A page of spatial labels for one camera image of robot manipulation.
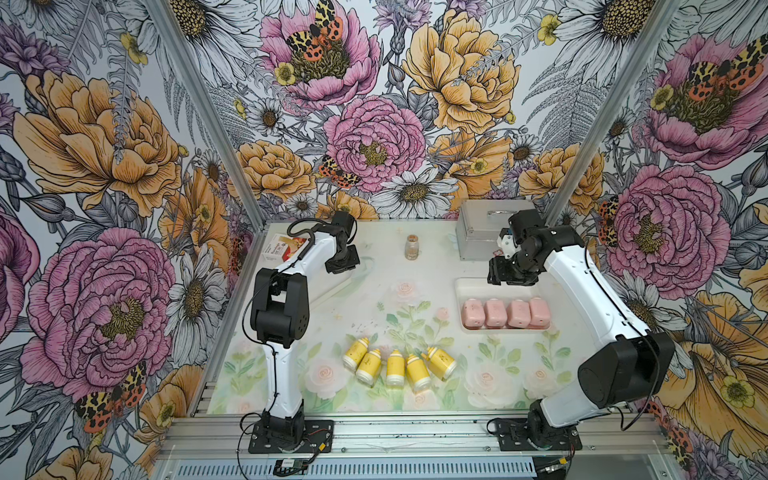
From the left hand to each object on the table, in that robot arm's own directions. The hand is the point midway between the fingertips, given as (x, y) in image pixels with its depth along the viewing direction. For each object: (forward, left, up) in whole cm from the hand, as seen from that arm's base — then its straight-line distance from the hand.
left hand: (347, 273), depth 97 cm
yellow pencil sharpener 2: (-30, -8, 0) cm, 31 cm away
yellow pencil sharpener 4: (-31, -21, 0) cm, 38 cm away
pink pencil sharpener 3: (-15, -51, 0) cm, 54 cm away
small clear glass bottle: (+12, -22, -1) cm, 25 cm away
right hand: (-13, -43, +12) cm, 46 cm away
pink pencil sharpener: (-15, -38, -1) cm, 41 cm away
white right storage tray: (-1, -44, -7) cm, 45 cm away
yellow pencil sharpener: (-26, -4, +1) cm, 27 cm away
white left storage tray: (-4, +8, +1) cm, 8 cm away
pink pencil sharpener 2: (-15, -44, 0) cm, 47 cm away
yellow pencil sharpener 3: (-30, -15, -1) cm, 33 cm away
